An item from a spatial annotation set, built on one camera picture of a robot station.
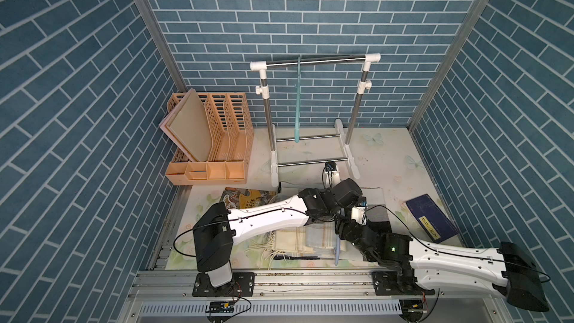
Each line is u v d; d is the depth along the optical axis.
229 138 1.16
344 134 1.14
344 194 0.54
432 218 0.89
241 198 0.94
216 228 0.49
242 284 0.74
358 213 0.68
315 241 0.78
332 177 0.66
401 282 0.66
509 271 0.43
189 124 0.93
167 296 0.72
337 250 0.75
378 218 0.89
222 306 0.72
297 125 0.72
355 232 0.59
